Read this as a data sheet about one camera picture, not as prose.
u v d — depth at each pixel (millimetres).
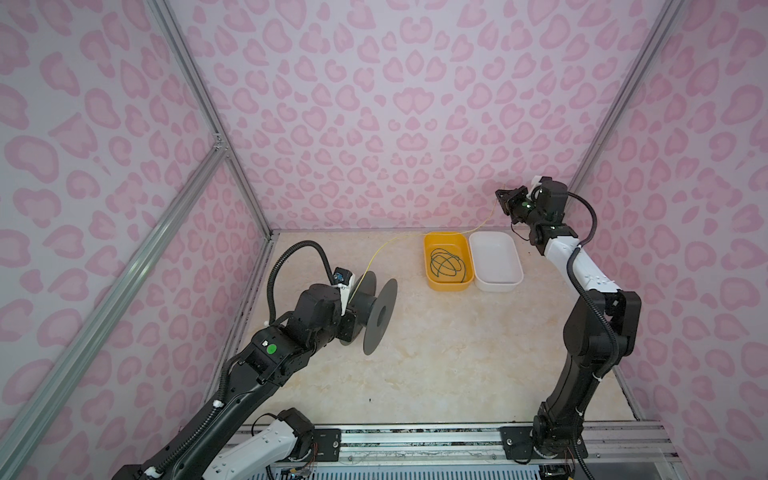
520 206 783
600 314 466
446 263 1095
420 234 1199
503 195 866
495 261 1066
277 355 446
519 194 783
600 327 465
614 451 731
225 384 423
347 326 610
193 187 783
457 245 1125
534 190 767
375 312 644
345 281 589
